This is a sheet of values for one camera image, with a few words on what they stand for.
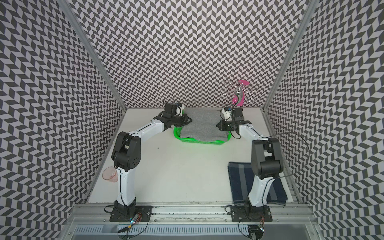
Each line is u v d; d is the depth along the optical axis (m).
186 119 0.87
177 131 0.94
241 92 0.89
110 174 0.86
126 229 0.68
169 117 0.79
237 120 0.75
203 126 0.94
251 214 0.65
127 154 0.54
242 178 0.83
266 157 0.50
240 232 0.68
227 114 0.88
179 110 0.81
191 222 0.71
